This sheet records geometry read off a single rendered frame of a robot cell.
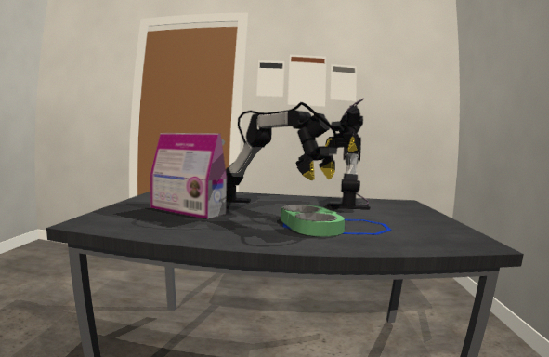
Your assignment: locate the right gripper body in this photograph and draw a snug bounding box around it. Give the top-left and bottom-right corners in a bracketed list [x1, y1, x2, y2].
[296, 140, 335, 175]

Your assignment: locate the grey steel bowl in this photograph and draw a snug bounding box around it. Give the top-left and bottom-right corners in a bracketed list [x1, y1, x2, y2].
[282, 205, 320, 212]
[295, 213, 337, 221]

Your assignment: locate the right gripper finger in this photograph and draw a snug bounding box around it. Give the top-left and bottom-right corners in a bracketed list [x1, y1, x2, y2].
[303, 162, 315, 180]
[320, 162, 335, 179]

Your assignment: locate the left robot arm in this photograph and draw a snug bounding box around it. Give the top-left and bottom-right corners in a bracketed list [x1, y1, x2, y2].
[327, 106, 370, 209]

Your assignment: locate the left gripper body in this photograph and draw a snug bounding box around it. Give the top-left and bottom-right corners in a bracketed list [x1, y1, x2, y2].
[336, 127, 360, 150]

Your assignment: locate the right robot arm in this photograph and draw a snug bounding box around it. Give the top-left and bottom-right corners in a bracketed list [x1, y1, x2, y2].
[226, 110, 336, 203]

